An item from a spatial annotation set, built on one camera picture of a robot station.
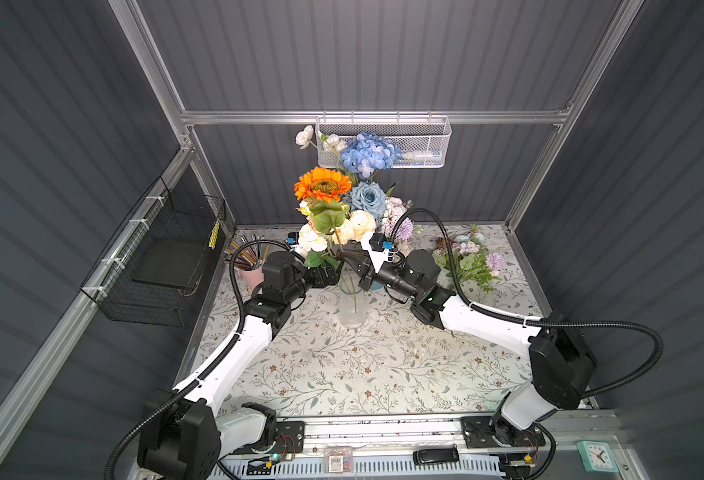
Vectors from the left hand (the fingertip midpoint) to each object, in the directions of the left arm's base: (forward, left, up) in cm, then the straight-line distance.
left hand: (330, 259), depth 79 cm
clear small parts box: (-42, 0, -23) cm, 48 cm away
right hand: (-5, -4, +7) cm, 10 cm away
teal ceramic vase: (-11, -11, +4) cm, 16 cm away
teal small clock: (-45, -61, -22) cm, 79 cm away
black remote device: (-42, -25, -28) cm, 56 cm away
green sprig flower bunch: (+10, -46, -16) cm, 50 cm away
